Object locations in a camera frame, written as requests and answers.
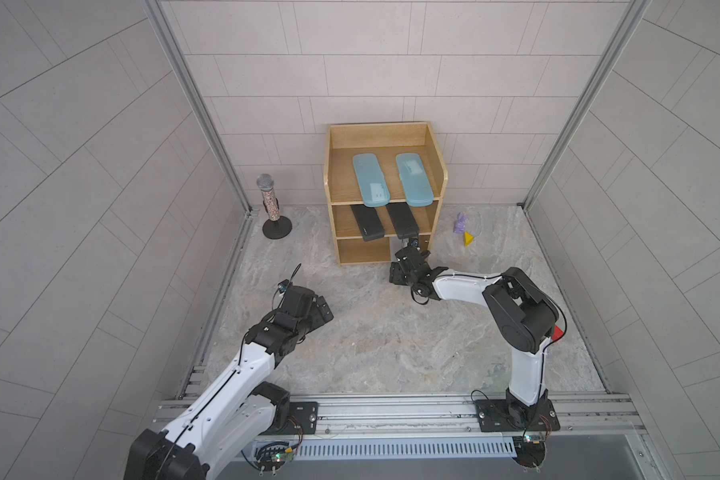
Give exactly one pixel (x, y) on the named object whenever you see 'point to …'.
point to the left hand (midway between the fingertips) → (323, 308)
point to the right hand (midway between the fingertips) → (396, 269)
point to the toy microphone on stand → (278, 226)
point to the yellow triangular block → (467, 238)
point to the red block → (557, 333)
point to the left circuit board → (273, 458)
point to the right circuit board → (530, 451)
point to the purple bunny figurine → (459, 225)
